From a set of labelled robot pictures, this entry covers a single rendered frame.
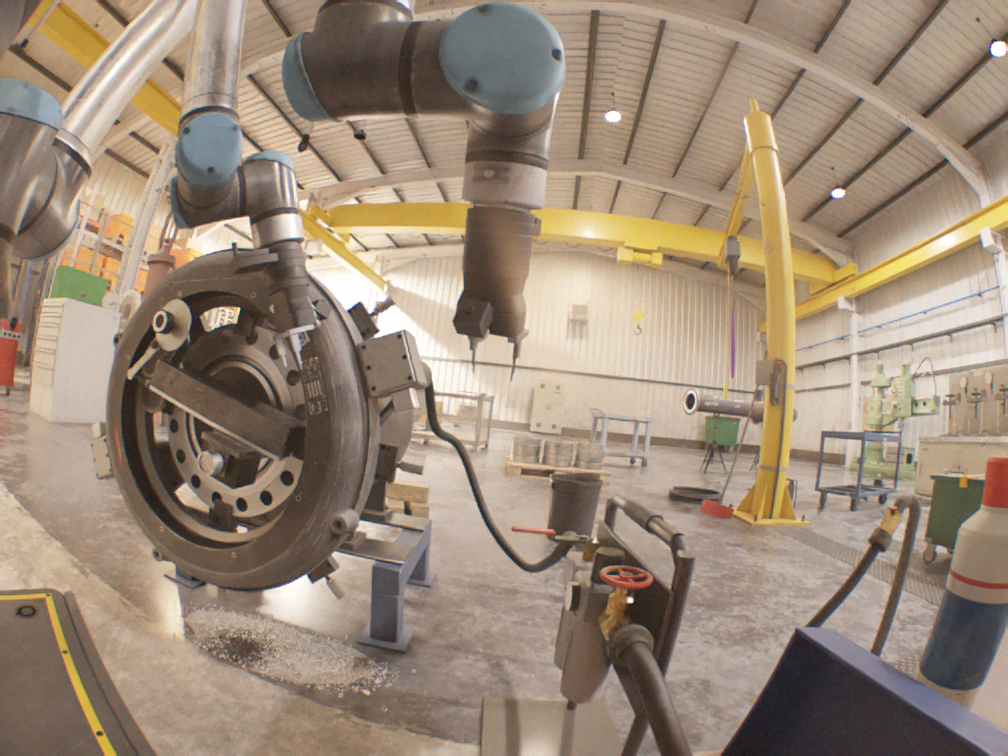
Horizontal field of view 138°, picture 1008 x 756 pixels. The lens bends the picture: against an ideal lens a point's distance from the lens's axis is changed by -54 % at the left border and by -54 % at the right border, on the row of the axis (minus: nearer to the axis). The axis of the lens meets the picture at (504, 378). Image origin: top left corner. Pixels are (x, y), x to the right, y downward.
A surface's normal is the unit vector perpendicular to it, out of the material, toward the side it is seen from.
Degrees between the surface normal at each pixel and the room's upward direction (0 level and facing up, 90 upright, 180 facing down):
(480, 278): 122
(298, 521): 90
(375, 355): 90
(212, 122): 95
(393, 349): 90
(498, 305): 110
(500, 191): 116
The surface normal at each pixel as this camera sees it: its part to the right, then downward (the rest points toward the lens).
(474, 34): 0.04, 0.35
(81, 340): 0.99, 0.11
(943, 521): -0.99, -0.12
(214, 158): 0.67, 0.11
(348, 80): -0.10, 0.79
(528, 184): 0.55, 0.34
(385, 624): 0.01, -0.08
